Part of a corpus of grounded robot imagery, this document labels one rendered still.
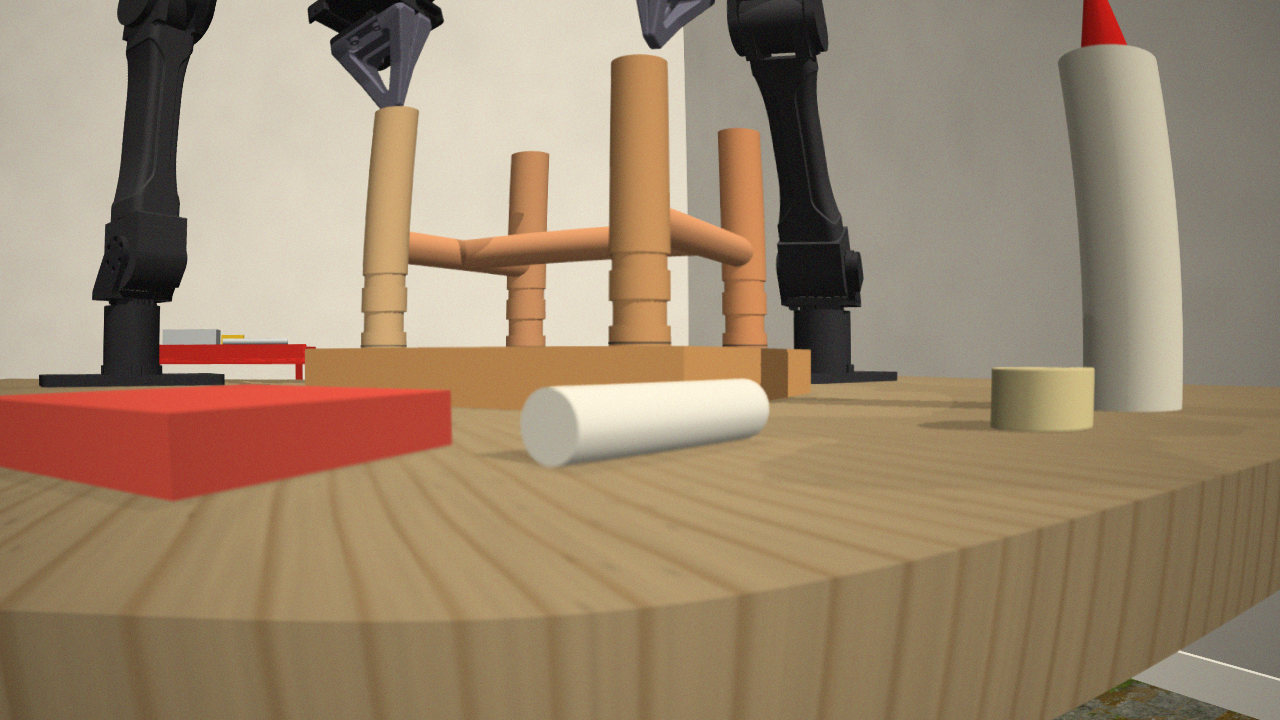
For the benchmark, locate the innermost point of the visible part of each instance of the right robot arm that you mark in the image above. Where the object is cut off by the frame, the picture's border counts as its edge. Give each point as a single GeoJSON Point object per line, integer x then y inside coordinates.
{"type": "Point", "coordinates": [149, 255]}

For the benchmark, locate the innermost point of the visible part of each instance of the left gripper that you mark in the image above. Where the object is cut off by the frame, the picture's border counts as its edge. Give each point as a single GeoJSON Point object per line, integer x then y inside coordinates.
{"type": "Point", "coordinates": [656, 29]}

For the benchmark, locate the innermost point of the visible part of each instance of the tall beige cylinder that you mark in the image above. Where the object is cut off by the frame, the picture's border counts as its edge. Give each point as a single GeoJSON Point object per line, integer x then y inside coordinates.
{"type": "Point", "coordinates": [1127, 219]}

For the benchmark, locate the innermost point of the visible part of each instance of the flat red block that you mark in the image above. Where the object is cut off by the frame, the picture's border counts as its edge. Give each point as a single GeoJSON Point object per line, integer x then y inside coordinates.
{"type": "Point", "coordinates": [178, 443]}

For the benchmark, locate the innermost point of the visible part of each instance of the light brown wooden stool legs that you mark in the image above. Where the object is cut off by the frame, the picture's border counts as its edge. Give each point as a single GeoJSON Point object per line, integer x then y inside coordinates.
{"type": "Point", "coordinates": [642, 226]}

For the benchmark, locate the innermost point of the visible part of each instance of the white cylinder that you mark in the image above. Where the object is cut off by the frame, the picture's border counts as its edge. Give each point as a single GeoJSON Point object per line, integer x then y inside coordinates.
{"type": "Point", "coordinates": [569, 425]}

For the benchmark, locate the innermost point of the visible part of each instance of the beige short cylinder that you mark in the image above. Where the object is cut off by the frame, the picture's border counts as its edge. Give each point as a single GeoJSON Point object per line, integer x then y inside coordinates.
{"type": "Point", "coordinates": [1042, 399]}

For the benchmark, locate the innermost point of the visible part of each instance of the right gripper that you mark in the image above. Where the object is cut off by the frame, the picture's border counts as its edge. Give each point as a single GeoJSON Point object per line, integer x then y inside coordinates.
{"type": "Point", "coordinates": [362, 47]}

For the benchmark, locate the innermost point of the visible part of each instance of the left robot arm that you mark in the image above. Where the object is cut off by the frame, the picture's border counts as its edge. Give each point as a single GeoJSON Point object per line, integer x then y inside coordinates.
{"type": "Point", "coordinates": [819, 272]}

